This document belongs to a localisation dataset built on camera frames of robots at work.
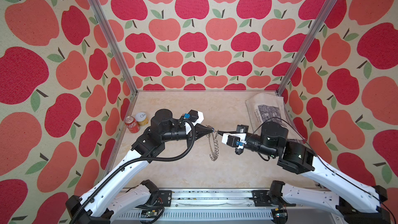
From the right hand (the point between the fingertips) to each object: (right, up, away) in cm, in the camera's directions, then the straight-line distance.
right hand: (226, 126), depth 59 cm
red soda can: (-50, -3, +32) cm, 59 cm away
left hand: (-5, -2, 0) cm, 6 cm away
